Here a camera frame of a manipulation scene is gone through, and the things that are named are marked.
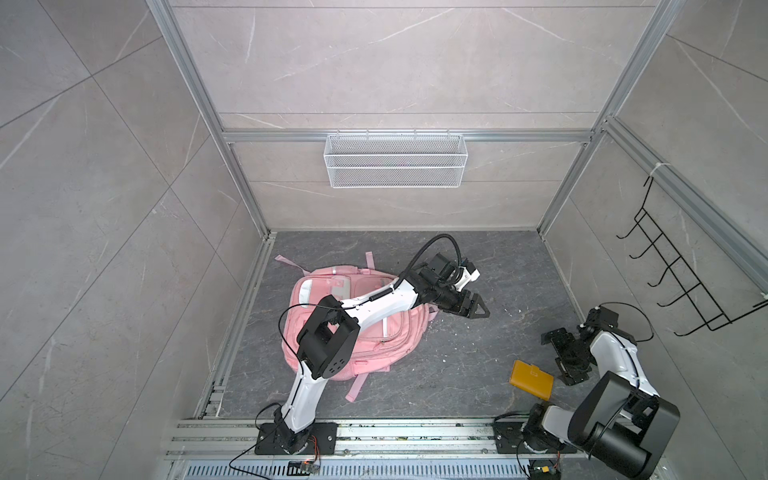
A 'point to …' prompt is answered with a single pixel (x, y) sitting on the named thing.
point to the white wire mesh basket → (395, 161)
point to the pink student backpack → (379, 344)
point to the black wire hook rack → (708, 310)
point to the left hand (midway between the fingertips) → (481, 308)
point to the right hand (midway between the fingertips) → (550, 350)
